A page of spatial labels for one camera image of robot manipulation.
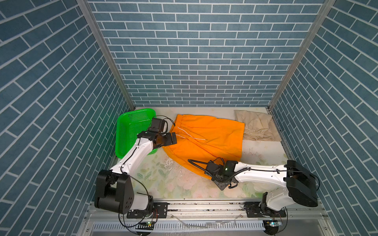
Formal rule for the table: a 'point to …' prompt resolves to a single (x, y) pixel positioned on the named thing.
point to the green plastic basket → (129, 124)
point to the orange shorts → (201, 140)
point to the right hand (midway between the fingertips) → (219, 179)
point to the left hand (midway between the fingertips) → (170, 139)
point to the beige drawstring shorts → (258, 126)
